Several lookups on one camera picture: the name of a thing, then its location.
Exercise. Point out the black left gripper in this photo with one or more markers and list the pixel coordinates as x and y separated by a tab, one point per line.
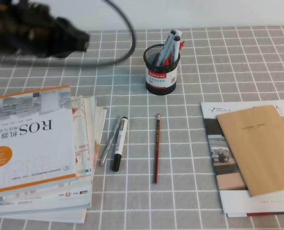
28	28

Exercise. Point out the clear grey gel pen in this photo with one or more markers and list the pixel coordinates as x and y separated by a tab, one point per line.
109	143

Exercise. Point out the white ROS book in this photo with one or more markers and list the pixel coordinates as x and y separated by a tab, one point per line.
36	140

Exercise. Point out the lower stacked books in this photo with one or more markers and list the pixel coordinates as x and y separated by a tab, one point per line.
66	202

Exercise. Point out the red black pencil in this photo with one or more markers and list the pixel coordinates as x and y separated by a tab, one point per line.
157	147

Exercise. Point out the black mesh pen holder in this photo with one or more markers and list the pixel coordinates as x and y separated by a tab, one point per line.
160	80

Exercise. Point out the white Agilex brochure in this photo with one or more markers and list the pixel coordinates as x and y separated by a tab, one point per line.
234	195

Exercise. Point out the grey marker in holder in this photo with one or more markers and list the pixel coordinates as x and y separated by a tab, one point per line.
174	47
165	48

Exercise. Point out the tan classic note notebook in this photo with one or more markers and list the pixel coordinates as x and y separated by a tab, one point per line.
256	138

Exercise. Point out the white marker black cap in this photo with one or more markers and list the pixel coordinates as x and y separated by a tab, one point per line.
120	144

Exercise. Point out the red pen in holder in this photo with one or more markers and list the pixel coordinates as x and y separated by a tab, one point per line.
168	61

